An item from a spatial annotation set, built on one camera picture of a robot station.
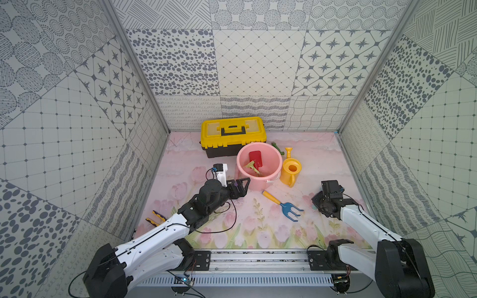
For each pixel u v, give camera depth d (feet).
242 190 2.20
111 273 1.28
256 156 3.11
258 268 2.40
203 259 2.42
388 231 1.50
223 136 3.14
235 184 2.19
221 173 2.25
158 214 2.81
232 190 2.18
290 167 3.05
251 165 3.06
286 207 2.95
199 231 1.71
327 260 2.39
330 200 2.19
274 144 3.73
